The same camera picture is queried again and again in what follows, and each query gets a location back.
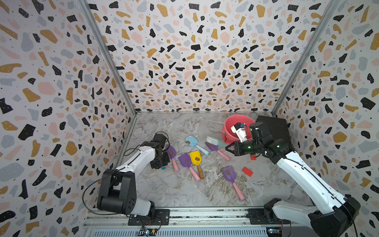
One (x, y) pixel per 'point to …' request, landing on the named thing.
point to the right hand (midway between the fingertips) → (226, 148)
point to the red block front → (247, 171)
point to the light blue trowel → (194, 142)
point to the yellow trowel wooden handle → (196, 159)
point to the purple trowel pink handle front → (229, 173)
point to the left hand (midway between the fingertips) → (166, 163)
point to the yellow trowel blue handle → (163, 168)
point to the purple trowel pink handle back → (215, 147)
